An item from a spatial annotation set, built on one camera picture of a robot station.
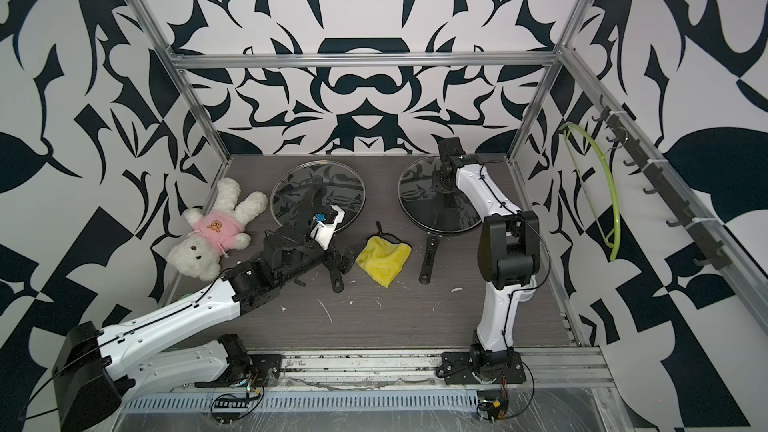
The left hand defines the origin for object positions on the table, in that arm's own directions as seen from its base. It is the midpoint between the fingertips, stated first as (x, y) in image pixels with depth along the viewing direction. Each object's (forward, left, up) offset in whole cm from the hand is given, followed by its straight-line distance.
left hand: (348, 225), depth 73 cm
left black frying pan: (+16, +9, -11) cm, 22 cm away
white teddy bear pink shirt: (+9, +41, -17) cm, 46 cm away
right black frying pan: (+2, -23, -15) cm, 27 cm away
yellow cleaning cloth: (0, -8, -19) cm, 21 cm away
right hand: (+22, -29, -10) cm, 38 cm away
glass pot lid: (+18, -24, -18) cm, 35 cm away
